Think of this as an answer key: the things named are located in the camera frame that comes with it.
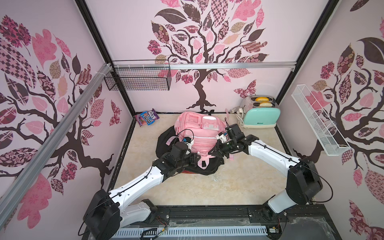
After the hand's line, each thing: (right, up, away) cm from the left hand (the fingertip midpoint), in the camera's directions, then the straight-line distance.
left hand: (199, 160), depth 78 cm
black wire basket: (-50, +58, +43) cm, 88 cm away
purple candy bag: (-40, +25, +35) cm, 59 cm away
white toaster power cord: (+31, +26, +28) cm, 49 cm away
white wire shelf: (+65, +14, -4) cm, 67 cm away
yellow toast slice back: (+46, +38, +25) cm, 64 cm away
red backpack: (-8, -9, +8) cm, 15 cm away
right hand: (+5, +3, +1) cm, 6 cm away
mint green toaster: (+43, +29, +22) cm, 56 cm away
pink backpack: (+3, +17, +20) cm, 26 cm away
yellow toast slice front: (+47, +33, +22) cm, 62 cm away
